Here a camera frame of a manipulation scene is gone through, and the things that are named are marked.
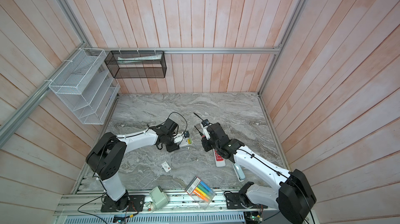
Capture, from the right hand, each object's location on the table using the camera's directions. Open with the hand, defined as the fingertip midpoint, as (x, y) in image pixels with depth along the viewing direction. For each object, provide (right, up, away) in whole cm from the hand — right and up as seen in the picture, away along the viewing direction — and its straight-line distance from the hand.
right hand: (204, 137), depth 83 cm
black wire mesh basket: (-45, +46, +20) cm, 67 cm away
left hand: (-18, -6, +10) cm, 21 cm away
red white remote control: (+8, -14, +2) cm, 16 cm away
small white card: (-21, -16, 0) cm, 27 cm away
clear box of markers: (-2, -26, -7) cm, 27 cm away
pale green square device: (-22, -26, -12) cm, 36 cm away
